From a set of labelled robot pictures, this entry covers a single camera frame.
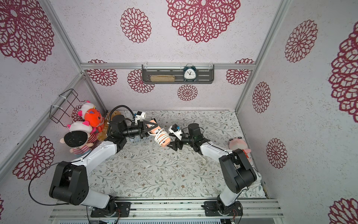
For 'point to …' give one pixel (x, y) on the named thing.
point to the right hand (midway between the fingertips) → (168, 137)
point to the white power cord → (161, 136)
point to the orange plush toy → (93, 118)
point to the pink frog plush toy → (240, 143)
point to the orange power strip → (158, 129)
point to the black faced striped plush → (79, 137)
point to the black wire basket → (66, 102)
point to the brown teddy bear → (102, 136)
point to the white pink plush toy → (84, 107)
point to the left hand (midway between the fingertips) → (157, 127)
